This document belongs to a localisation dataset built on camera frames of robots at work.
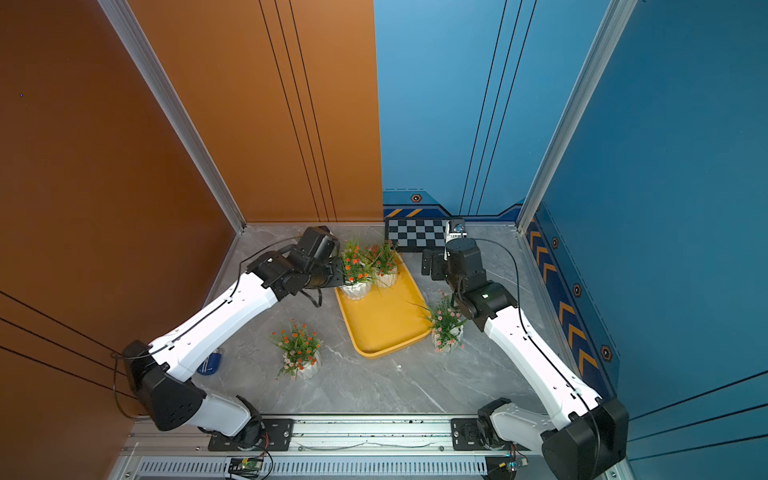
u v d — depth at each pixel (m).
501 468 0.70
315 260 0.58
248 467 0.71
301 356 0.70
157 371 0.40
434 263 0.67
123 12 0.69
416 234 1.13
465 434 0.72
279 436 0.74
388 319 0.93
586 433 0.37
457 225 0.64
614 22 0.71
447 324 0.83
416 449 0.73
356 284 0.75
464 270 0.54
